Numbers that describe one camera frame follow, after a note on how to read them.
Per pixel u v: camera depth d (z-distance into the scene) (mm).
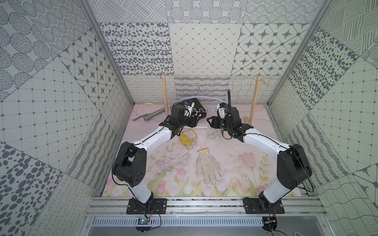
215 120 767
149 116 1100
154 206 731
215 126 780
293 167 451
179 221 701
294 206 764
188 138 980
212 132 1028
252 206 733
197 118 825
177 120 687
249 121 982
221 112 695
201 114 922
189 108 769
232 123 675
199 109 871
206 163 885
